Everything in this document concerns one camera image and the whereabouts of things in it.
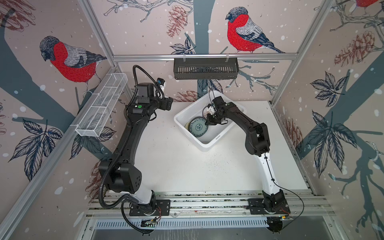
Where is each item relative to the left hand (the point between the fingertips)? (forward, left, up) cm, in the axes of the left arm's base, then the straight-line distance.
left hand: (164, 95), depth 78 cm
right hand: (+2, -24, -28) cm, 37 cm away
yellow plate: (+3, -11, -31) cm, 33 cm away
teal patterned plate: (0, -19, -30) cm, 35 cm away
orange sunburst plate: (+15, -25, -31) cm, 42 cm away
